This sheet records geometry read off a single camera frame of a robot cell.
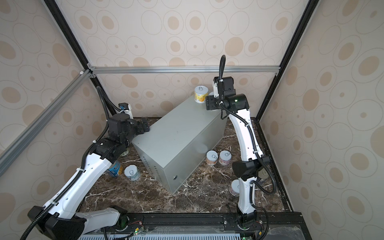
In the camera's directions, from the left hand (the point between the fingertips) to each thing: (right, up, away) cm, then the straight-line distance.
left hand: (142, 116), depth 70 cm
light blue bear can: (-11, -31, +15) cm, 36 cm away
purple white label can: (+46, -38, +10) cm, 60 cm away
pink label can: (+43, -23, +22) cm, 54 cm away
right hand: (+35, +9, +7) cm, 37 cm away
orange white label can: (+35, -23, +22) cm, 47 cm away
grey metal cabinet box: (+16, -15, -9) cm, 24 cm away
